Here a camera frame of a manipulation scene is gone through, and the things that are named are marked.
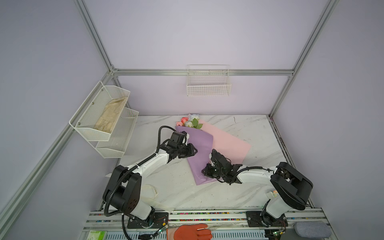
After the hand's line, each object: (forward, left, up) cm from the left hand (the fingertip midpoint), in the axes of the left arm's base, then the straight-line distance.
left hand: (195, 153), depth 86 cm
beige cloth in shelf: (+11, +46, +19) cm, 51 cm away
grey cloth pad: (-37, -55, -7) cm, 67 cm away
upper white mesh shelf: (+10, +54, +19) cm, 58 cm away
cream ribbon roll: (-19, +26, -13) cm, 35 cm away
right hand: (-9, -3, -7) cm, 12 cm away
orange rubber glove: (-38, +3, -10) cm, 39 cm away
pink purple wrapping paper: (+18, -7, -10) cm, 21 cm away
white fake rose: (+30, +1, -2) cm, 30 cm away
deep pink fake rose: (+33, +9, -6) cm, 34 cm away
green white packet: (-39, +46, -9) cm, 61 cm away
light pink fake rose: (+30, +12, -7) cm, 33 cm away
